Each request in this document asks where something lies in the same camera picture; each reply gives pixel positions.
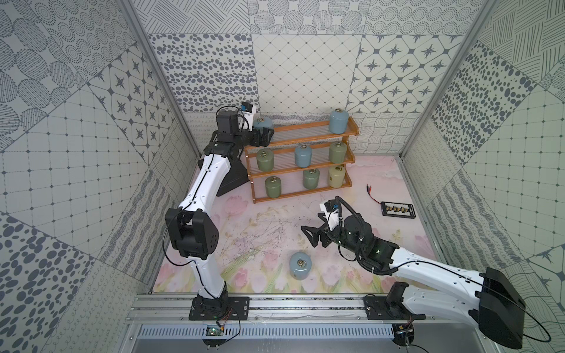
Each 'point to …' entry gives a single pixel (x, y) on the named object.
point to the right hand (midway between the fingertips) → (312, 222)
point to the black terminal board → (398, 209)
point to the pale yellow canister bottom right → (336, 175)
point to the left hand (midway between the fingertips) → (271, 127)
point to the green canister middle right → (338, 152)
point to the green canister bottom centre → (310, 178)
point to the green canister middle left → (265, 159)
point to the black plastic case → (237, 176)
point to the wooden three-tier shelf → (315, 134)
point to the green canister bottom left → (274, 186)
